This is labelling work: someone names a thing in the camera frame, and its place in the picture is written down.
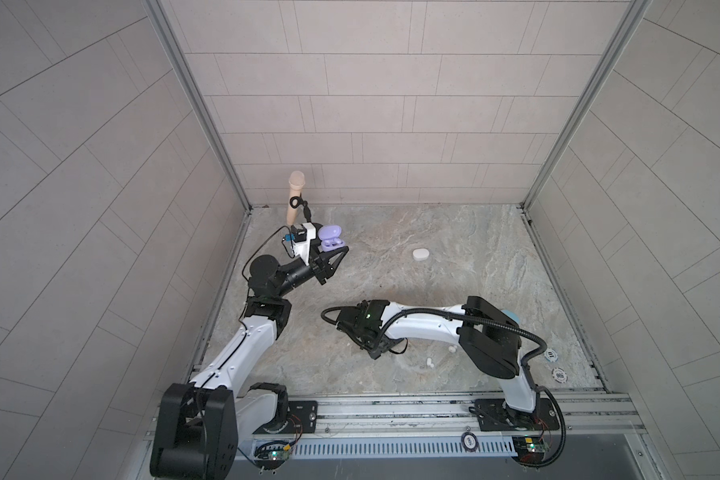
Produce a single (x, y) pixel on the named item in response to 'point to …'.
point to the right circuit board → (529, 449)
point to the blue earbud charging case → (513, 315)
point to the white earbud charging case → (421, 254)
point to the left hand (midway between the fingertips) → (348, 248)
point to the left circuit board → (273, 451)
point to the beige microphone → (296, 182)
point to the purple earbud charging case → (330, 237)
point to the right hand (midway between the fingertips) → (381, 350)
